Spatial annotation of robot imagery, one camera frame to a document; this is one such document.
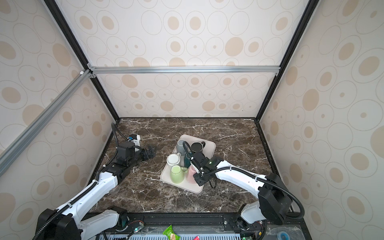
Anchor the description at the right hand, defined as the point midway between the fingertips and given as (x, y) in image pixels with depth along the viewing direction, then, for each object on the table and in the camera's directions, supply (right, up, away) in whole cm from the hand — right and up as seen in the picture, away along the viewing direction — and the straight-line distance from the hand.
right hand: (200, 178), depth 82 cm
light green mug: (-13, +3, -1) cm, 13 cm away
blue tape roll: (+38, -23, -12) cm, 46 cm away
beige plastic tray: (-3, -6, +4) cm, 8 cm away
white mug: (-16, +9, +6) cm, 19 cm away
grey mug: (-13, +16, +12) cm, 23 cm away
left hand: (-25, +18, -1) cm, 31 cm away
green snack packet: (-15, -21, -13) cm, 29 cm away
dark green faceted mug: (-8, +9, +5) cm, 13 cm away
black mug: (-1, +16, +14) cm, 22 cm away
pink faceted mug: (-5, +5, -3) cm, 8 cm away
